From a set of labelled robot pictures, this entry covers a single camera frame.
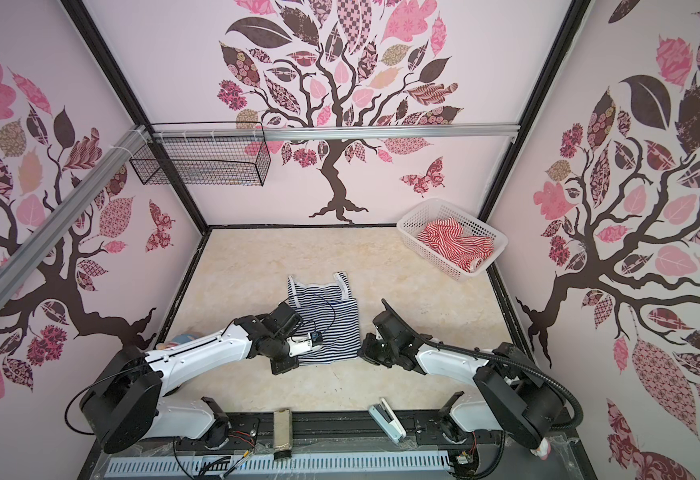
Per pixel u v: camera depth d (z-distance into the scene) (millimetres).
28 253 568
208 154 945
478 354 486
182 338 848
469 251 1086
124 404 413
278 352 714
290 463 697
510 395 427
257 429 742
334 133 931
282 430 714
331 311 931
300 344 745
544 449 669
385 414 758
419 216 1145
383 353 739
